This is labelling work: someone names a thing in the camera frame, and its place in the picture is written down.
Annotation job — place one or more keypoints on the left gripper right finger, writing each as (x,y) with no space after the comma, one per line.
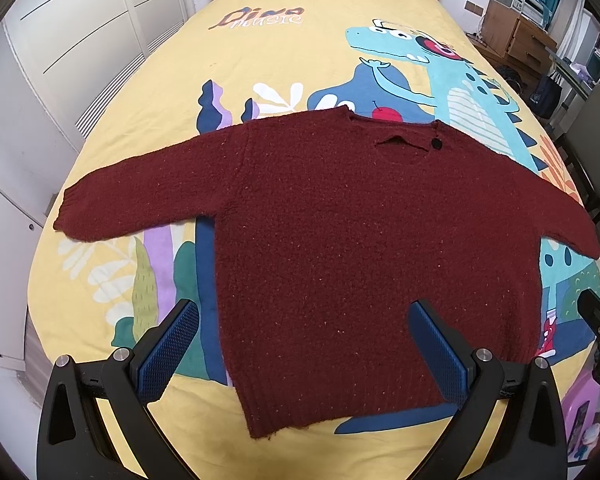
(531,439)

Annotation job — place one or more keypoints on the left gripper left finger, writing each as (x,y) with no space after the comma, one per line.
(73,439)

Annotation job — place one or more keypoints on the dark red knit sweater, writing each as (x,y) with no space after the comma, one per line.
(327,226)

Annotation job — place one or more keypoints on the purple toy box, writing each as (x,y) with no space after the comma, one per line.
(579,407)

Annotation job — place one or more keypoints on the grey chair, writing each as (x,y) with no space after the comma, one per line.
(581,143)

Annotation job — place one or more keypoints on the dark blue bag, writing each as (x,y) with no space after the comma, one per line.
(545,97)

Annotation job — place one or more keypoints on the glass desk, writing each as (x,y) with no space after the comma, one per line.
(577,87)

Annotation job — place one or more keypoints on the wooden drawer cabinet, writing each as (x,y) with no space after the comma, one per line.
(508,33)

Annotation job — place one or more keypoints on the yellow dinosaur bed cover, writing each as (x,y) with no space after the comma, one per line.
(234,60)

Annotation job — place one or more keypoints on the white wardrobe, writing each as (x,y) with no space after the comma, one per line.
(62,63)

